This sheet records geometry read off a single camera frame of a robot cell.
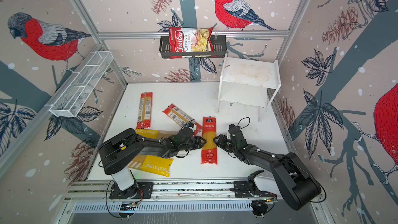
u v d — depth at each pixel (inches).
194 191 29.4
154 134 35.8
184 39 34.4
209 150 33.1
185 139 27.6
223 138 31.2
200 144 32.0
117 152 18.4
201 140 32.9
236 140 27.1
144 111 39.7
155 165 31.3
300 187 16.6
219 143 31.0
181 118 38.5
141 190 28.7
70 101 28.1
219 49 36.9
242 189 28.9
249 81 30.1
